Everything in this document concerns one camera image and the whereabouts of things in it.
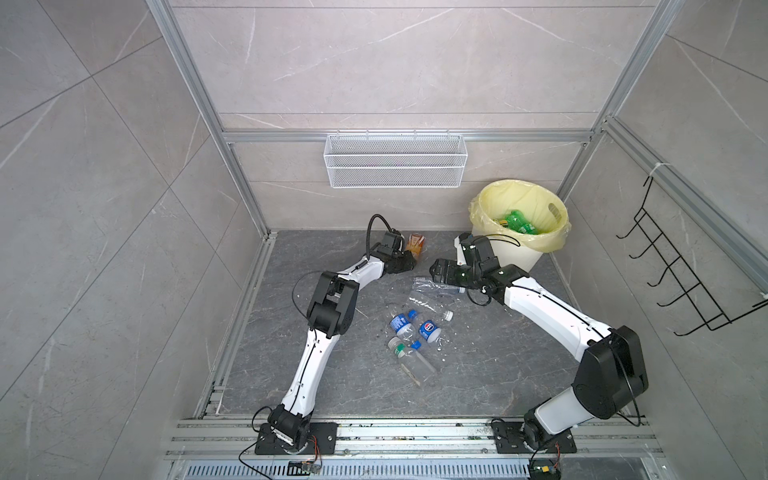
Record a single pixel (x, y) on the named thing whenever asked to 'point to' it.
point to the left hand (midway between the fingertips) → (415, 256)
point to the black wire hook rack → (679, 274)
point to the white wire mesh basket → (395, 161)
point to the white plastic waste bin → (510, 251)
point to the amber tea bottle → (416, 243)
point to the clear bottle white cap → (428, 286)
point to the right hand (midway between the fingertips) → (442, 268)
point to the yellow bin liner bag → (544, 208)
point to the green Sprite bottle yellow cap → (515, 220)
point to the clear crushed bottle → (446, 314)
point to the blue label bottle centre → (405, 330)
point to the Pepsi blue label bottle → (429, 331)
